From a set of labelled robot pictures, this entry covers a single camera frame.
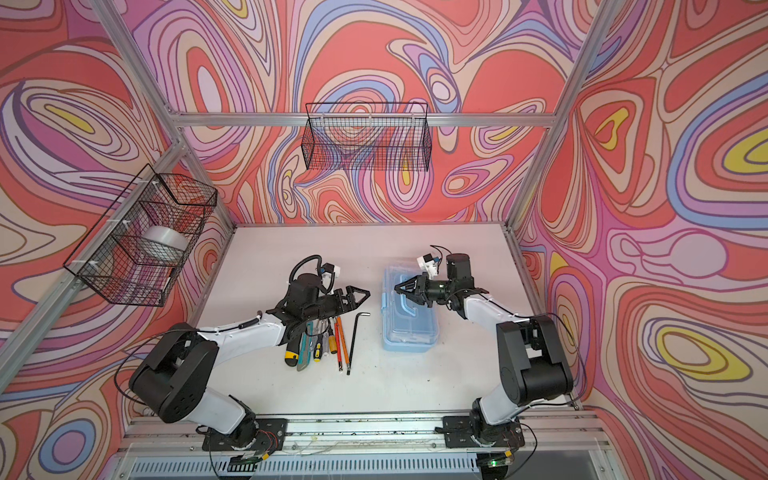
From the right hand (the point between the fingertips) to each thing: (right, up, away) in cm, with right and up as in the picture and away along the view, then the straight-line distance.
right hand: (399, 294), depth 84 cm
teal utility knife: (-27, -15, +4) cm, 32 cm away
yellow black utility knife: (-31, -17, +2) cm, 36 cm away
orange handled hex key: (-17, -15, +5) cm, 23 cm away
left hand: (-9, -1, 0) cm, 9 cm away
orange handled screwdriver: (-20, -15, +4) cm, 25 cm away
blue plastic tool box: (+2, -9, 0) cm, 9 cm away
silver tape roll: (-59, +16, -10) cm, 62 cm away
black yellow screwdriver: (-24, -16, +2) cm, 29 cm away
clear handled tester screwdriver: (-22, -15, +4) cm, 27 cm away
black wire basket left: (-67, +12, -10) cm, 69 cm away
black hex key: (-12, -8, +11) cm, 18 cm away
